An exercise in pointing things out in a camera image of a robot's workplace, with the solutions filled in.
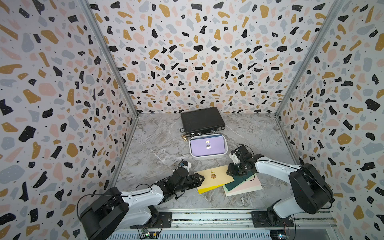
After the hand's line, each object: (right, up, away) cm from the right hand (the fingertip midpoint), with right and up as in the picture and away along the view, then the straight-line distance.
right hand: (228, 172), depth 89 cm
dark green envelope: (+5, -3, -4) cm, 7 cm away
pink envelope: (+11, -6, -4) cm, 13 cm away
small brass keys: (-28, +20, +17) cm, 38 cm away
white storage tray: (-9, +9, +5) cm, 14 cm away
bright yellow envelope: (-15, -8, -6) cm, 18 cm away
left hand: (-15, -2, -7) cm, 17 cm away
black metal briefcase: (-14, +32, +31) cm, 46 cm away
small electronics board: (-43, -24, -18) cm, 52 cm away
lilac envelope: (-8, +15, +9) cm, 20 cm away
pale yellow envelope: (-8, -2, -2) cm, 8 cm away
